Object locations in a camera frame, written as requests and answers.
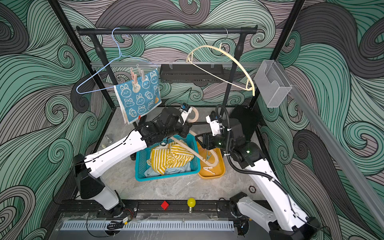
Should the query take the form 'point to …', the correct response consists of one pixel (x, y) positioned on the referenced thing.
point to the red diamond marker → (164, 205)
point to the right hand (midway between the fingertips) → (198, 137)
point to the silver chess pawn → (109, 140)
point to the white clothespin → (207, 168)
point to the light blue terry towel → (151, 171)
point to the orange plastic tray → (205, 171)
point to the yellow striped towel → (173, 154)
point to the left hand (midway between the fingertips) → (190, 121)
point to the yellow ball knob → (191, 203)
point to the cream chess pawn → (103, 146)
